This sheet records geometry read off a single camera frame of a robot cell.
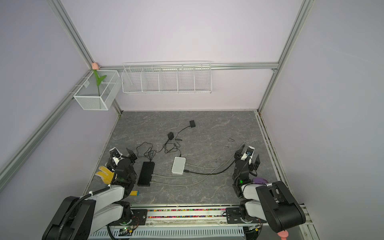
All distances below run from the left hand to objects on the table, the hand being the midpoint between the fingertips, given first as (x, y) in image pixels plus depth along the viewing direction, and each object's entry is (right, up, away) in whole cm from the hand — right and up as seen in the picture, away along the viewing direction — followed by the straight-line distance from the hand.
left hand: (121, 154), depth 84 cm
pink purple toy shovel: (+79, -15, 0) cm, 80 cm away
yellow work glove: (-9, -15, +2) cm, 17 cm away
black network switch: (+13, -14, +3) cm, 19 cm away
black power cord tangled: (+8, +1, +16) cm, 18 cm away
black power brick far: (+40, +18, +28) cm, 52 cm away
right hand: (+75, 0, 0) cm, 75 cm away
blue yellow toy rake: (+10, -20, -4) cm, 23 cm away
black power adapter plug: (+25, +9, +18) cm, 32 cm away
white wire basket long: (+40, +50, +20) cm, 67 cm away
